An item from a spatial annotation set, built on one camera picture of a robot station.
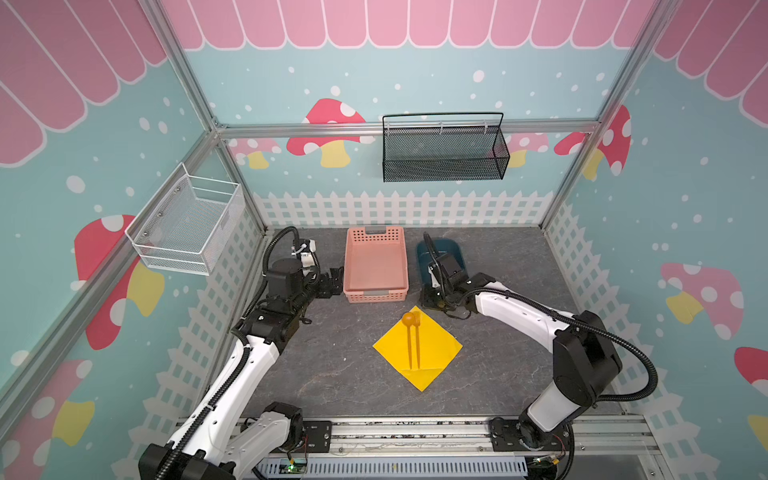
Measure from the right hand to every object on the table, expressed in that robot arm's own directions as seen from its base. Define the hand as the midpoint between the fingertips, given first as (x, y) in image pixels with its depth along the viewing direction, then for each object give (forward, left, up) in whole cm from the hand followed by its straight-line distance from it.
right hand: (419, 298), depth 87 cm
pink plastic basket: (+20, +14, -11) cm, 27 cm away
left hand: (0, +25, +13) cm, 28 cm away
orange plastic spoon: (-2, +3, -10) cm, 11 cm away
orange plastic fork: (-2, 0, -10) cm, 11 cm away
